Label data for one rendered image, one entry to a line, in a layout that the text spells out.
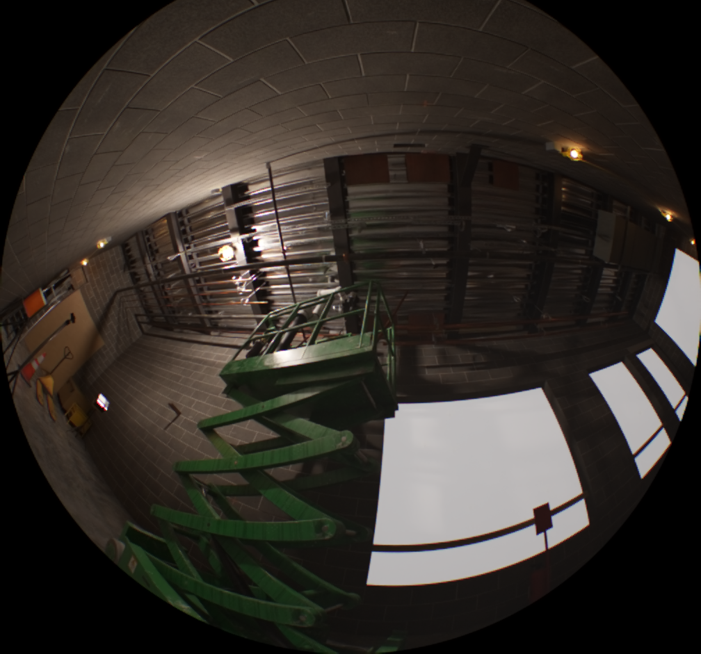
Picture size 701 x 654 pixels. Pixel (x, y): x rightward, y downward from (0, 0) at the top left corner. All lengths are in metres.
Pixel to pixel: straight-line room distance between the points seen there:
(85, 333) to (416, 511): 8.37
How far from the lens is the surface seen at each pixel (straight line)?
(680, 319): 8.57
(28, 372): 5.22
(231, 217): 3.94
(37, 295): 5.11
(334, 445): 1.13
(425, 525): 2.68
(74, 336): 7.93
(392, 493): 2.69
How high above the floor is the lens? 1.22
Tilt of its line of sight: 60 degrees up
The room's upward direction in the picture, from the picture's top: 17 degrees clockwise
